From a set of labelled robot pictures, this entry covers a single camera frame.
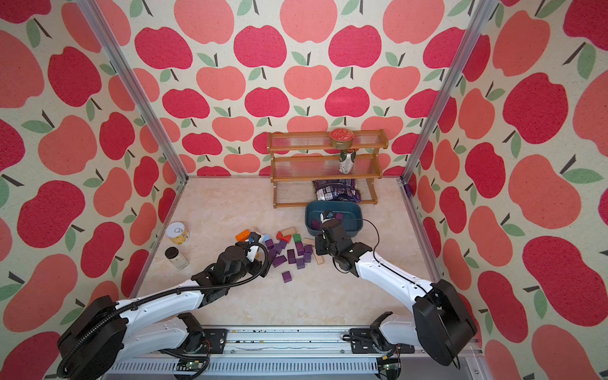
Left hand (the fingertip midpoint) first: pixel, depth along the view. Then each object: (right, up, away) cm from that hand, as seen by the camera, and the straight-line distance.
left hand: (265, 254), depth 84 cm
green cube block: (+11, +3, +15) cm, 19 cm away
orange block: (-12, +4, +14) cm, 19 cm away
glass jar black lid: (-33, 0, 0) cm, 33 cm away
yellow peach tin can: (-38, +6, +11) cm, 40 cm away
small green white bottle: (+32, +36, +12) cm, 49 cm away
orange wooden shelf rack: (+15, +37, +39) cm, 56 cm away
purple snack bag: (+32, +24, +22) cm, 45 cm away
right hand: (+21, +4, +2) cm, 21 cm away
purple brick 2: (+9, -3, +9) cm, 13 cm away
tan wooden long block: (+20, -4, +9) cm, 22 cm away
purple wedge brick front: (+19, +9, +18) cm, 27 cm away
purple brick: (+8, -9, +2) cm, 12 cm away
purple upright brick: (+12, 0, +12) cm, 17 cm away
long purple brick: (+4, -5, +9) cm, 11 cm away
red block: (+7, +3, +14) cm, 16 cm away
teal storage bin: (+36, +11, +22) cm, 44 cm away
